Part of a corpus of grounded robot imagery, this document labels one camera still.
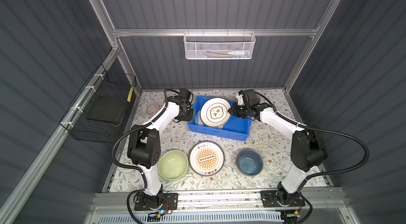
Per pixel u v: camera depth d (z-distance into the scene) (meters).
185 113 0.78
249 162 0.84
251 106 0.70
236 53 0.90
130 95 0.83
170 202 0.72
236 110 0.81
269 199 0.73
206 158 0.86
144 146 0.49
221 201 0.75
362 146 0.42
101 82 0.77
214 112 0.94
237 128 1.00
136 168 0.52
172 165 0.84
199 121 0.99
